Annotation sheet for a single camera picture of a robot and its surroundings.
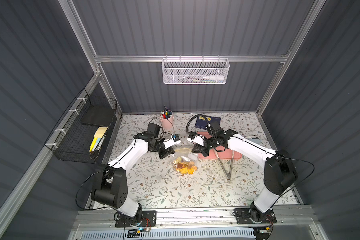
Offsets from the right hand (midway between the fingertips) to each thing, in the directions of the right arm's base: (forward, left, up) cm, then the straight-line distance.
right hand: (195, 148), depth 84 cm
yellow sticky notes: (-2, +49, +15) cm, 51 cm away
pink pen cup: (+29, +17, -2) cm, 34 cm away
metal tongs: (-11, -19, -12) cm, 25 cm away
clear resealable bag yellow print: (-3, +6, -8) cm, 11 cm away
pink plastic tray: (+3, -20, -11) cm, 23 cm away
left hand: (-1, +13, -1) cm, 13 cm away
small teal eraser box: (+15, -43, -12) cm, 47 cm away
